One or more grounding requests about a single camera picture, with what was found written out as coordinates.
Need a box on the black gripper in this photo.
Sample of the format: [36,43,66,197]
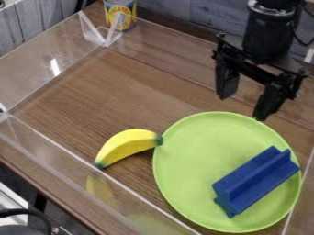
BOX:
[213,31,309,121]

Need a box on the blue T-shaped block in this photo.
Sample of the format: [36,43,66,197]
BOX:
[213,146,301,218]

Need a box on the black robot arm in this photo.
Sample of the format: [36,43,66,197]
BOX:
[213,0,308,121]

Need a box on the green round plate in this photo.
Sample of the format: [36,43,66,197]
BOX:
[154,112,302,233]

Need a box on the clear acrylic corner bracket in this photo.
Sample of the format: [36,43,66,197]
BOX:
[79,11,123,48]

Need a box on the yellow blue tin can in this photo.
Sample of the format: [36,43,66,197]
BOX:
[103,0,138,31]

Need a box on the black cable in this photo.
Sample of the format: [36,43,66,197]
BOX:
[0,208,54,235]

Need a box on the yellow toy banana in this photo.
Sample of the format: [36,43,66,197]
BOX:
[95,129,163,169]

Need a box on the clear acrylic enclosure wall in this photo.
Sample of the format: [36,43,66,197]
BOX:
[0,13,314,235]

